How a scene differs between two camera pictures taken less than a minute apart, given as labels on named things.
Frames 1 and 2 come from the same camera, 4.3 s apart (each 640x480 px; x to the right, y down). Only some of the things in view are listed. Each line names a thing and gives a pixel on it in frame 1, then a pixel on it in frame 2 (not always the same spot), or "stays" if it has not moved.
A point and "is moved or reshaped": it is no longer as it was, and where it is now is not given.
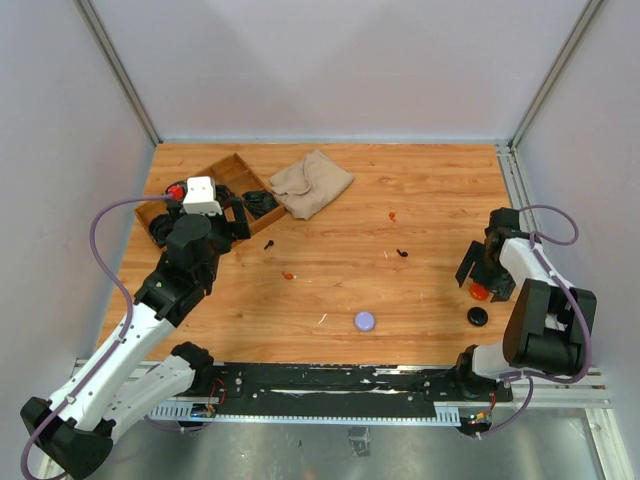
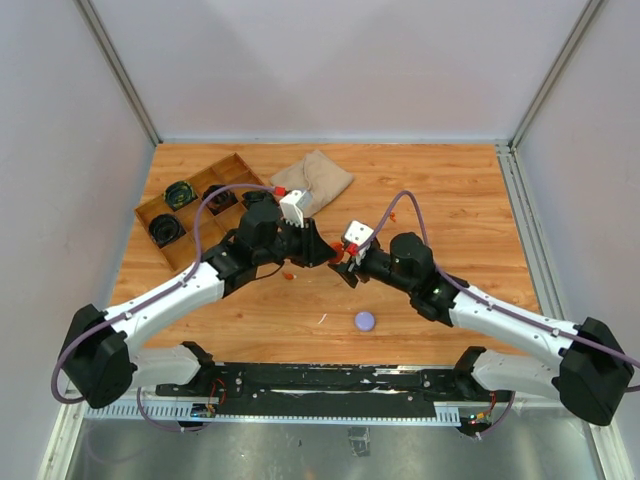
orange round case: x=478 y=291 is moved or reshaped
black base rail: x=346 y=390 stays
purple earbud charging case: x=364 y=321 stays
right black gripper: x=501 y=287 to x=358 y=269
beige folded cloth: x=306 y=184 stays
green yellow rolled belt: x=178 y=189 stays
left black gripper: x=237 y=228 to x=314 y=250
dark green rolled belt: x=259 y=203 stays
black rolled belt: x=159 y=228 stays
